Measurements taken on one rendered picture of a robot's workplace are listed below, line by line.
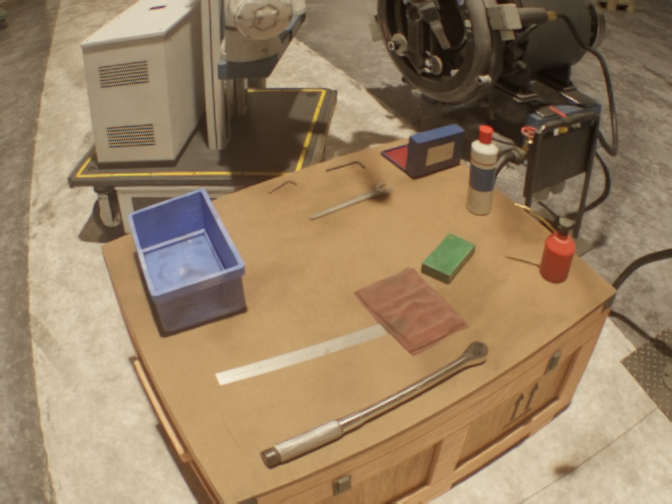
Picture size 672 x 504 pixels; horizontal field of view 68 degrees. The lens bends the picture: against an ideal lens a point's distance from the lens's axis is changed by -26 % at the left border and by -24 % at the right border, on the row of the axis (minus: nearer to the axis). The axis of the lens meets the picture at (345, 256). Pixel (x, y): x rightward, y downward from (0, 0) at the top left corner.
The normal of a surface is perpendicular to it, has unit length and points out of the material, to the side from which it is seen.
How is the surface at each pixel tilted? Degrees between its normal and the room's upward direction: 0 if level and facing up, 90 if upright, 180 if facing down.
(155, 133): 90
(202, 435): 0
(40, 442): 0
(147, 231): 90
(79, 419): 0
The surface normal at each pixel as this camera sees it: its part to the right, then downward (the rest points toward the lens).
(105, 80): -0.10, 0.63
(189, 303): 0.45, 0.57
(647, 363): 0.00, -0.77
